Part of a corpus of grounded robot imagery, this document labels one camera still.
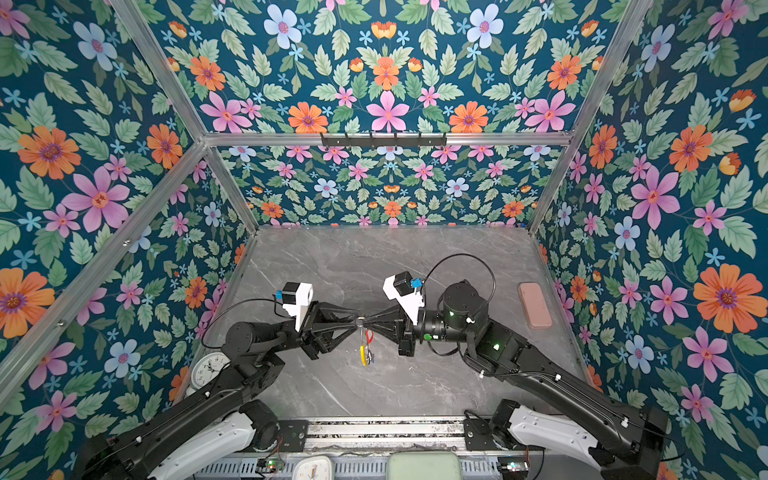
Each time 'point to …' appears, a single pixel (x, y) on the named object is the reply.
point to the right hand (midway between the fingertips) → (367, 321)
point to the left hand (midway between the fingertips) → (352, 326)
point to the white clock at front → (313, 468)
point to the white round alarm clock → (207, 367)
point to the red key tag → (369, 337)
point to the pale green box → (424, 465)
